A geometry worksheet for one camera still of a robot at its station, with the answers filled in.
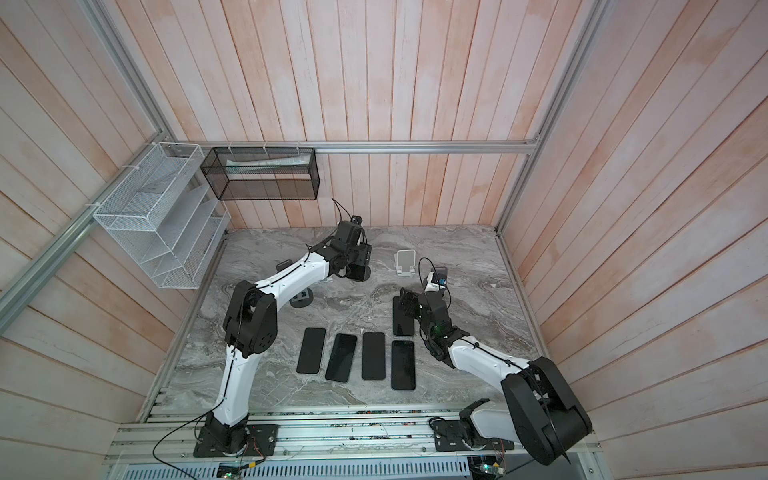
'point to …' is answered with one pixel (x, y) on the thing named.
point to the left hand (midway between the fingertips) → (360, 252)
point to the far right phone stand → (440, 270)
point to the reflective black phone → (403, 324)
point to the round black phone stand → (284, 264)
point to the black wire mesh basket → (263, 173)
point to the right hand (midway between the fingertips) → (412, 291)
